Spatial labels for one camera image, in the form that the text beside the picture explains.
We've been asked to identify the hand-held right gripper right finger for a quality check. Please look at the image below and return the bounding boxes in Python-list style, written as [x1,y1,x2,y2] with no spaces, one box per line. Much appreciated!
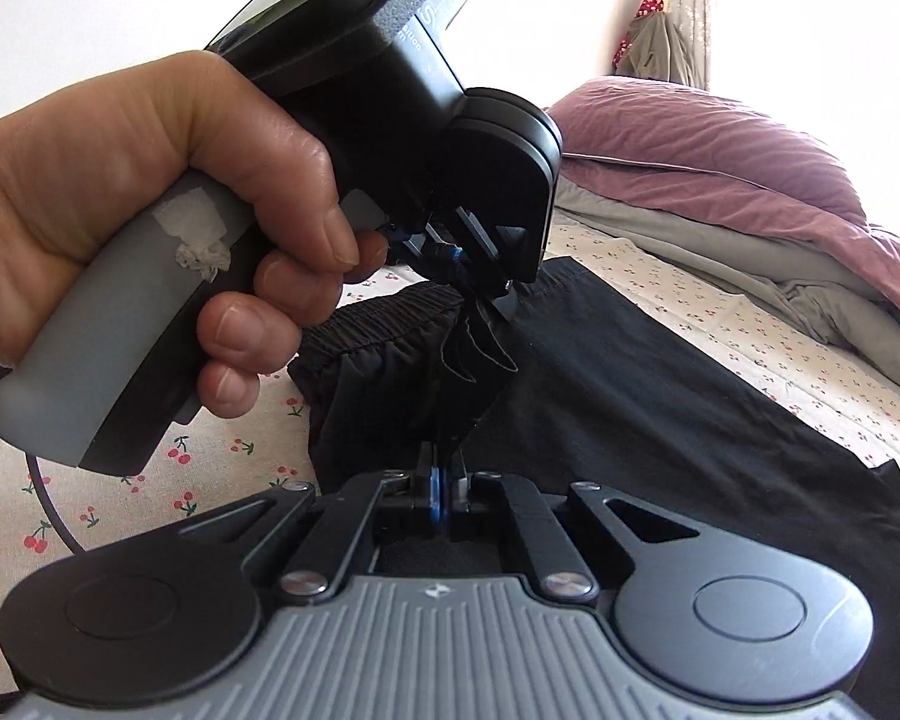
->
[446,451,702,599]

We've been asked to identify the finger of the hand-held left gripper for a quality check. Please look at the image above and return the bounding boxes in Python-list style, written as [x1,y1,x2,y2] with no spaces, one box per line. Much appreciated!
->
[450,202,532,320]
[386,221,466,290]

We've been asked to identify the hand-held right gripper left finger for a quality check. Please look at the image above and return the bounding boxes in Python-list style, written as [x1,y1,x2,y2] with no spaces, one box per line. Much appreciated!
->
[181,442,442,601]

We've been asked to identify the black pants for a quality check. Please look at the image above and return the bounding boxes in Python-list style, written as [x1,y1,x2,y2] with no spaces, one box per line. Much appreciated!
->
[289,255,900,691]

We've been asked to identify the person's left hand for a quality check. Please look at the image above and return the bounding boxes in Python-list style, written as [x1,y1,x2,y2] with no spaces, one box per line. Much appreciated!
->
[0,49,391,421]

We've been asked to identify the cherry print bed sheet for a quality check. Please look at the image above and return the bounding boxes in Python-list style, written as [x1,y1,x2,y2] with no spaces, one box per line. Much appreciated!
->
[0,206,900,691]

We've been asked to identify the purple and grey duvet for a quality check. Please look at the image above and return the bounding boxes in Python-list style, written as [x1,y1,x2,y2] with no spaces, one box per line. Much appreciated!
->
[546,77,900,342]

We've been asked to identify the beige hanging coat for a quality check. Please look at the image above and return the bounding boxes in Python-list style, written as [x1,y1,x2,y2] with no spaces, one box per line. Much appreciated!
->
[611,11,712,88]

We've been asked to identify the red dotted hanging cloth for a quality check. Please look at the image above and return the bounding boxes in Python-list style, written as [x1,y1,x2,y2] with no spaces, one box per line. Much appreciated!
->
[628,0,670,44]

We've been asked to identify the grey flowered curtain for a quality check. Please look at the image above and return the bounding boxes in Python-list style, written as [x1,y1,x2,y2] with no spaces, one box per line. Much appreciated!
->
[661,0,730,91]

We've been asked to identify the black cable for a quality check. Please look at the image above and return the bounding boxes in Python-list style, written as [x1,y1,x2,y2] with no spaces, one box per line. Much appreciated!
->
[24,448,80,556]

